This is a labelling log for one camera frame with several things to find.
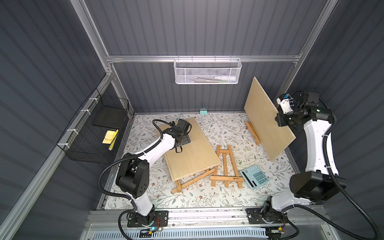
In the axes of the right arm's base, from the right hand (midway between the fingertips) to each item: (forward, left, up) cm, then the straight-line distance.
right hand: (282, 117), depth 75 cm
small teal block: (+33, +39, -29) cm, 59 cm away
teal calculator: (-19, +10, -30) cm, 37 cm away
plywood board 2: (-10, +44, -25) cm, 52 cm away
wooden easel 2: (-22, +27, -27) cm, 44 cm away
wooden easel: (+7, +4, -26) cm, 27 cm away
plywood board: (+9, +6, -6) cm, 12 cm away
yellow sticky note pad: (-10, +88, -4) cm, 89 cm away
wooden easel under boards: (-18, +37, -28) cm, 50 cm away
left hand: (-2, +52, -19) cm, 55 cm away
